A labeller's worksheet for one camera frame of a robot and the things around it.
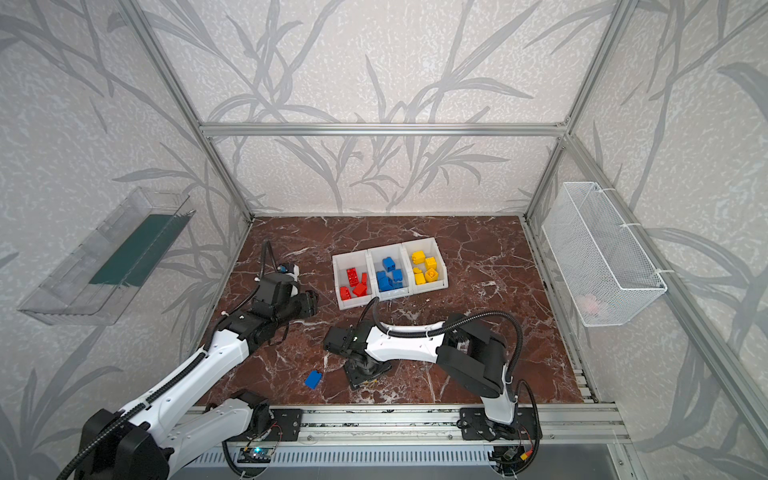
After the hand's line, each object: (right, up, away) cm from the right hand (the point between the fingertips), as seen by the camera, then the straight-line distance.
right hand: (363, 369), depth 82 cm
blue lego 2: (+5, +22, +15) cm, 27 cm away
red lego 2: (-2, +23, +17) cm, 29 cm away
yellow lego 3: (+17, +23, +17) cm, 33 cm away
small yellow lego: (+15, +26, +18) cm, 35 cm away
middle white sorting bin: (+6, +25, +21) cm, 33 cm away
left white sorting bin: (-11, +28, +20) cm, 36 cm away
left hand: (-14, +22, +2) cm, 27 cm away
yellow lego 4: (+21, +28, +20) cm, 40 cm away
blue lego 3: (+6, +28, +21) cm, 35 cm away
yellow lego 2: (+20, +24, +17) cm, 36 cm away
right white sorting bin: (+21, +33, +24) cm, 46 cm away
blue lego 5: (+9, +21, +17) cm, 28 cm away
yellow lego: (+16, +30, +23) cm, 41 cm away
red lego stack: (-7, +19, +11) cm, 23 cm away
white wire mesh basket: (+53, +28, -22) cm, 64 cm away
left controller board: (-25, -16, -11) cm, 31 cm away
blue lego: (-14, -2, -1) cm, 14 cm away
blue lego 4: (+9, +24, +20) cm, 33 cm away
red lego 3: (-3, +20, +14) cm, 24 cm away
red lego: (-7, +23, +19) cm, 31 cm away
